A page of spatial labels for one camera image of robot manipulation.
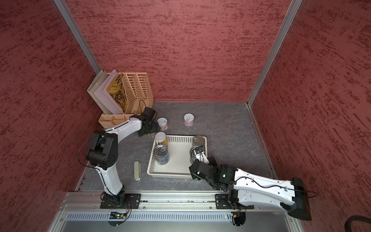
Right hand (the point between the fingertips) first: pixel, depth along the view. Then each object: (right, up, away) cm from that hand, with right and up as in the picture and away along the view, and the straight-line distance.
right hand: (199, 166), depth 75 cm
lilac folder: (-60, +41, +12) cm, 73 cm away
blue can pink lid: (-21, +5, +5) cm, 23 cm away
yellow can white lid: (-32, +13, +22) cm, 41 cm away
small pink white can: (-25, +22, +25) cm, 41 cm away
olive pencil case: (-36, -5, +6) cm, 37 cm away
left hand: (-32, +16, +21) cm, 42 cm away
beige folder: (-65, +45, +12) cm, 80 cm away
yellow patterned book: (-57, +45, +24) cm, 76 cm away
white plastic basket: (-12, +6, +17) cm, 22 cm away
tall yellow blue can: (-22, +14, +8) cm, 27 cm away
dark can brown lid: (0, +12, +11) cm, 16 cm away
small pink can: (-6, +25, +28) cm, 38 cm away
